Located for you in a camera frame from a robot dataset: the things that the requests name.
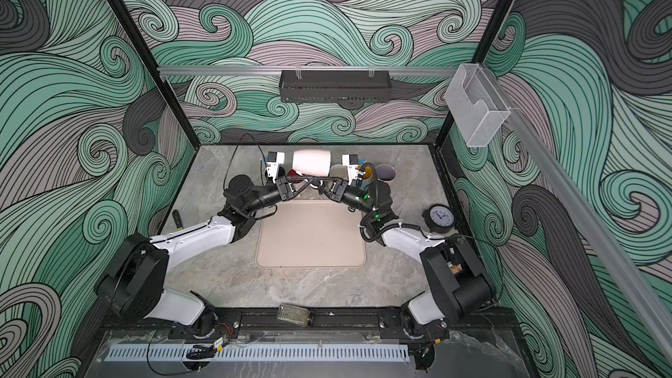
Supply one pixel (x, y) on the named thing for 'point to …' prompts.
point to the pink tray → (311, 234)
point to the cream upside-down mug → (292, 173)
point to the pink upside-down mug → (312, 162)
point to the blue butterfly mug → (369, 171)
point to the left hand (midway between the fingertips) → (315, 181)
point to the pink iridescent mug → (385, 172)
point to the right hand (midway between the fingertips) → (314, 183)
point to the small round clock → (439, 218)
